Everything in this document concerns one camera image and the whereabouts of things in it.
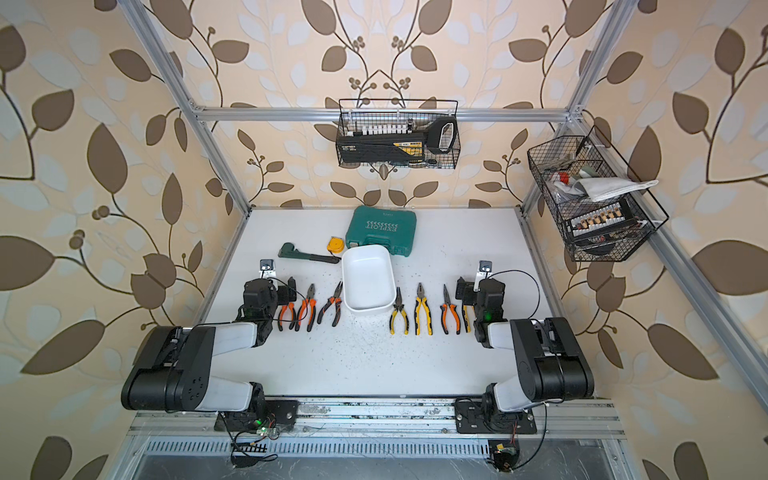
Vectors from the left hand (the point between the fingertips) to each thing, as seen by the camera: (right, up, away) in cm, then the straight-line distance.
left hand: (274, 276), depth 92 cm
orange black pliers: (+19, -8, +4) cm, 21 cm away
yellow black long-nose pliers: (+39, -10, +1) cm, 40 cm away
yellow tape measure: (+16, +10, +16) cm, 24 cm away
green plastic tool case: (+36, +16, +16) cm, 43 cm away
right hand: (+64, -1, +2) cm, 64 cm away
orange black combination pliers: (+11, -9, +3) cm, 14 cm away
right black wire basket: (+85, +33, -8) cm, 91 cm away
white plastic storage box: (+29, -2, +6) cm, 30 cm away
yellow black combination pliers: (+46, -8, +1) cm, 47 cm away
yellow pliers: (+61, -12, +1) cm, 62 cm away
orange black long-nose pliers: (+56, -10, 0) cm, 57 cm away
